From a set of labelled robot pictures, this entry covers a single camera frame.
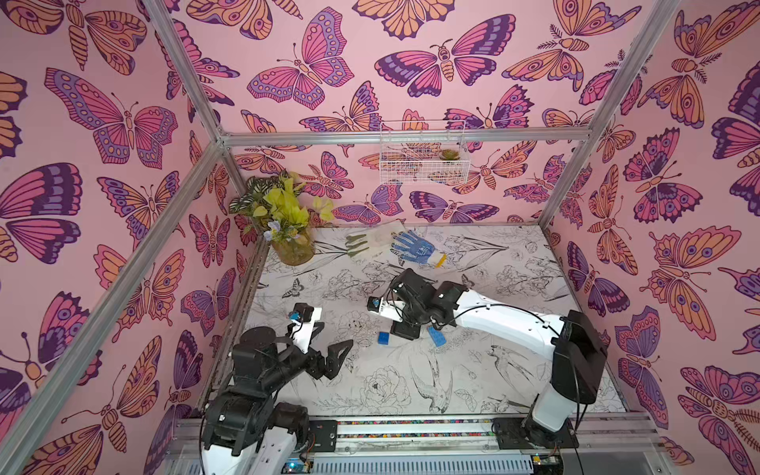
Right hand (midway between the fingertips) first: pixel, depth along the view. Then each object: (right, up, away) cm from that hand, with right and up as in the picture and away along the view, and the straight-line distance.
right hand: (396, 315), depth 82 cm
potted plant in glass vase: (-36, +32, +12) cm, 50 cm away
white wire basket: (+9, +50, +13) cm, 52 cm away
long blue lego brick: (+13, -8, +8) cm, 17 cm away
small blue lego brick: (-4, -9, +7) cm, 12 cm away
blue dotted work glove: (+8, +19, +31) cm, 37 cm away
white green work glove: (-16, +21, +32) cm, 41 cm away
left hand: (-14, 0, -16) cm, 21 cm away
